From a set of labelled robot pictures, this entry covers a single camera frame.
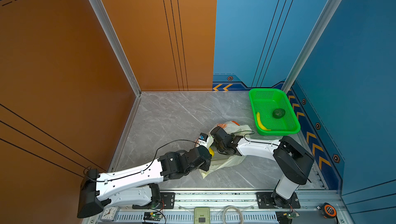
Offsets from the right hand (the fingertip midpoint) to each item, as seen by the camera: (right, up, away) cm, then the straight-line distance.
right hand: (209, 139), depth 90 cm
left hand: (0, -3, -19) cm, 19 cm away
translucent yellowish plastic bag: (+5, -8, -14) cm, 17 cm away
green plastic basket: (+41, +23, +21) cm, 51 cm away
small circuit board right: (+37, -30, -21) cm, 52 cm away
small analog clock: (-46, -29, -22) cm, 58 cm away
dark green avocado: (+47, +15, +11) cm, 50 cm away
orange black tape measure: (+52, -27, -22) cm, 63 cm away
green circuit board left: (-27, -31, -20) cm, 46 cm away
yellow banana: (+33, +9, +8) cm, 35 cm away
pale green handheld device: (-4, -29, -22) cm, 37 cm away
